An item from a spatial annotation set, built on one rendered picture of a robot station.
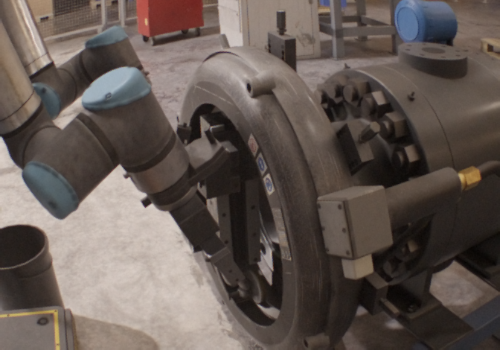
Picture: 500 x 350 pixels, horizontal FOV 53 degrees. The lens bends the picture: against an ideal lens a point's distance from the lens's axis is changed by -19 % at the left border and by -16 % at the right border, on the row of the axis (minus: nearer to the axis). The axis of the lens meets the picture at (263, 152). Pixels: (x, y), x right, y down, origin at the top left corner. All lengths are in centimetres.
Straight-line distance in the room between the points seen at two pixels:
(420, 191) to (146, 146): 50
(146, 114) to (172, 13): 586
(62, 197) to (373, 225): 51
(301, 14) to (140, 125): 455
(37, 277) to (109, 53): 91
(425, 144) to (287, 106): 36
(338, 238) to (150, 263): 147
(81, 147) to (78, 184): 5
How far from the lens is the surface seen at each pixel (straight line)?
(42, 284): 185
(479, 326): 156
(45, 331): 153
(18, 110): 80
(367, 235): 94
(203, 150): 82
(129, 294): 217
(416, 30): 174
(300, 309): 111
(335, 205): 94
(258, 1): 507
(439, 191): 105
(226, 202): 133
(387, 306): 109
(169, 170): 77
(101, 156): 71
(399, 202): 99
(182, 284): 219
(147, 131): 74
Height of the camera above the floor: 125
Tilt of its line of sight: 22 degrees down
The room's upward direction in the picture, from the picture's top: 3 degrees counter-clockwise
